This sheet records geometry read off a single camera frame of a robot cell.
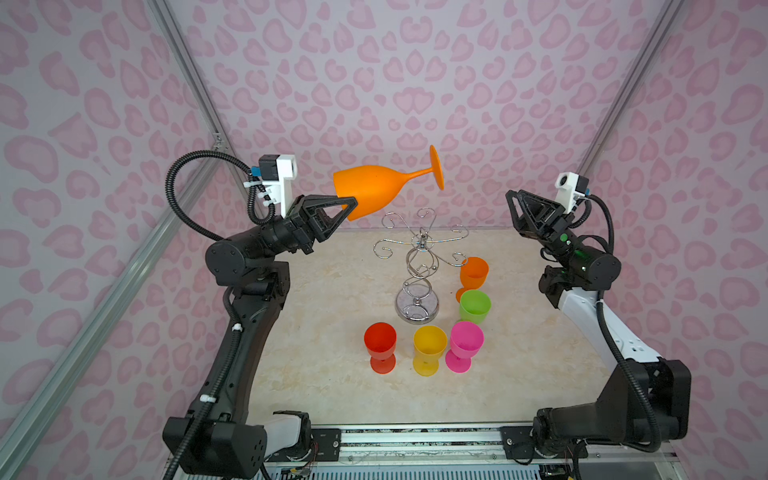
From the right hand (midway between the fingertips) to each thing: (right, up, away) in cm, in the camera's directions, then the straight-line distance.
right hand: (513, 204), depth 54 cm
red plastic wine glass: (-25, -31, +23) cm, 46 cm away
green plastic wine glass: (+2, -25, +36) cm, 43 cm away
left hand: (-27, -2, -9) cm, 29 cm away
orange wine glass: (+2, -15, +35) cm, 39 cm away
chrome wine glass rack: (-14, -24, +43) cm, 51 cm away
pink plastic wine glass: (-2, -32, +26) cm, 41 cm away
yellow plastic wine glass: (-12, -33, +25) cm, 43 cm away
